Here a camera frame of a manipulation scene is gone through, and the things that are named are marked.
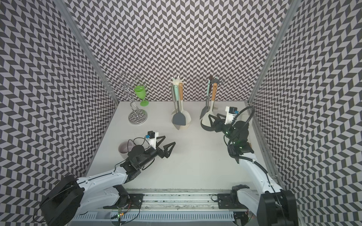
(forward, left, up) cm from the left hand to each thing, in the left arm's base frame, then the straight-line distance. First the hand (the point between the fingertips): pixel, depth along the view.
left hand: (170, 141), depth 78 cm
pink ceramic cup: (+1, +29, -9) cm, 31 cm away
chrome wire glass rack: (+30, +29, -15) cm, 45 cm away
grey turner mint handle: (+18, -4, -2) cm, 19 cm away
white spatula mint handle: (+24, -22, +14) cm, 35 cm away
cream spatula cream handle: (+21, -1, +13) cm, 25 cm away
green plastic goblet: (+38, +24, +4) cm, 45 cm away
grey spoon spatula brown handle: (+21, -21, +1) cm, 30 cm away
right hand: (+10, -24, +9) cm, 27 cm away
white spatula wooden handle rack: (+22, -9, -4) cm, 24 cm away
